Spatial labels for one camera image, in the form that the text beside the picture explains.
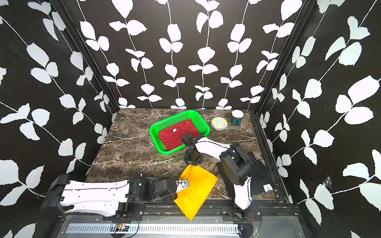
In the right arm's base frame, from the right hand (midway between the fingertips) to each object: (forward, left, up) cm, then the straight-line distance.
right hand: (186, 161), depth 89 cm
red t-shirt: (+19, +12, -1) cm, 23 cm away
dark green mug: (+32, -35, +7) cm, 48 cm away
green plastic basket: (+21, +23, +5) cm, 32 cm away
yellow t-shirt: (-21, -4, -1) cm, 22 cm away
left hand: (-16, +3, +8) cm, 19 cm away
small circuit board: (-33, +31, -3) cm, 45 cm away
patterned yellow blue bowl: (+32, -23, -2) cm, 40 cm away
